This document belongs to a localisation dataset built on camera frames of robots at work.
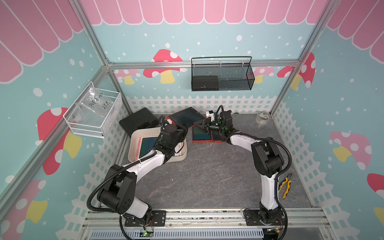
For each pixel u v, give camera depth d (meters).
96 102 0.73
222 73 0.95
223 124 0.76
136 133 1.02
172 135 0.64
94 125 0.61
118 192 0.44
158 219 0.74
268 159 0.55
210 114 0.89
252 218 0.74
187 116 0.99
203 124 0.83
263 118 1.15
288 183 0.85
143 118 1.10
